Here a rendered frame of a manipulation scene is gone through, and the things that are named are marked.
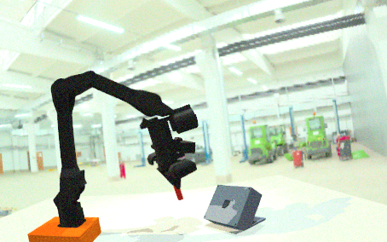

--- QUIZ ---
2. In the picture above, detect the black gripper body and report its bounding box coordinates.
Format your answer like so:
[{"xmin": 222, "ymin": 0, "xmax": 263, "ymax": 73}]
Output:
[{"xmin": 147, "ymin": 137, "xmax": 197, "ymax": 180}]

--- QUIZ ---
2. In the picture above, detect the grey sloped panel with hole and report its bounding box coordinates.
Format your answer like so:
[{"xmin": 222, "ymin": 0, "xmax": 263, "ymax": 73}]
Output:
[{"xmin": 203, "ymin": 184, "xmax": 266, "ymax": 231}]

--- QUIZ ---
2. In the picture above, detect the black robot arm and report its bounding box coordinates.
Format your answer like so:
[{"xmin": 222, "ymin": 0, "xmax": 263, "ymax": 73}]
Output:
[{"xmin": 50, "ymin": 70, "xmax": 199, "ymax": 228}]

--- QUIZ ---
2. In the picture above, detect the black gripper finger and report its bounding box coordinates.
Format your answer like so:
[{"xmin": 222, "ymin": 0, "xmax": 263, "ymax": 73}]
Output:
[
  {"xmin": 156, "ymin": 167, "xmax": 173, "ymax": 186},
  {"xmin": 165, "ymin": 171, "xmax": 182, "ymax": 190}
]

